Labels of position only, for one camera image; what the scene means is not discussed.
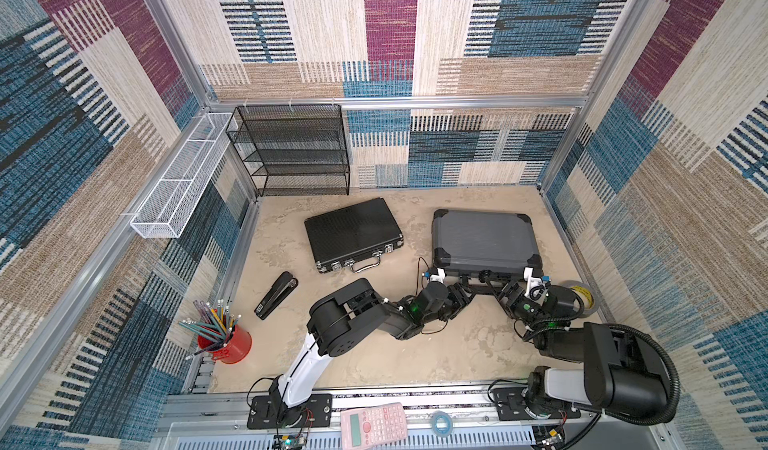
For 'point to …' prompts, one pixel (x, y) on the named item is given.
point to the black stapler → (276, 295)
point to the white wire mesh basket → (168, 206)
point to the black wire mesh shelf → (292, 149)
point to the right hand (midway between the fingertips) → (491, 289)
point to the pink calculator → (372, 425)
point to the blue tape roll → (441, 423)
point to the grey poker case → (467, 242)
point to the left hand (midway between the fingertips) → (479, 297)
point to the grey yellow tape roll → (588, 294)
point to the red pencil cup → (234, 347)
